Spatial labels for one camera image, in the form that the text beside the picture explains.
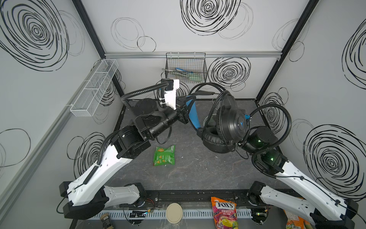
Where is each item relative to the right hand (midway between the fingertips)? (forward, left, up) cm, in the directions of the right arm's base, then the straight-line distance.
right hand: (210, 122), depth 55 cm
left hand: (+2, +6, +12) cm, 13 cm away
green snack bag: (+1, +24, -37) cm, 44 cm away
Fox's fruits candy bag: (-26, -9, -37) cm, 46 cm away
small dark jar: (-30, +47, -37) cm, 67 cm away
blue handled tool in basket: (+46, +12, -7) cm, 48 cm away
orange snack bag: (-29, -41, -37) cm, 62 cm away
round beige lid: (-27, +14, -34) cm, 46 cm away
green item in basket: (+40, +4, -7) cm, 41 cm away
